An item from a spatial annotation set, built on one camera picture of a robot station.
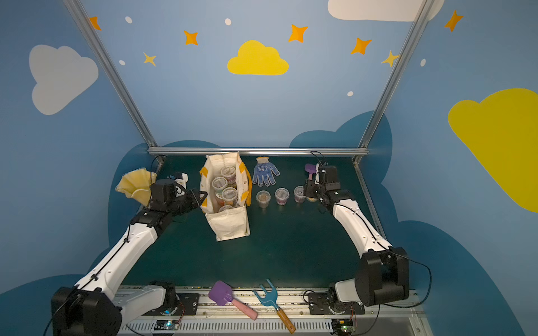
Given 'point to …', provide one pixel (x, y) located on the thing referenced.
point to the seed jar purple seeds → (281, 195)
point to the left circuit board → (167, 325)
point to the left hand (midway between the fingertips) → (211, 192)
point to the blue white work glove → (263, 172)
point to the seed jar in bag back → (230, 173)
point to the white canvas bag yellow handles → (227, 225)
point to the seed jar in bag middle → (218, 184)
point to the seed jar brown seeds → (263, 197)
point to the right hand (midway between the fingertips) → (316, 183)
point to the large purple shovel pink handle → (221, 292)
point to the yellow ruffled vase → (137, 185)
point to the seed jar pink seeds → (298, 193)
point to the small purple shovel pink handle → (312, 169)
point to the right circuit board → (344, 326)
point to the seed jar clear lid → (312, 199)
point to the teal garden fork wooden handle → (270, 299)
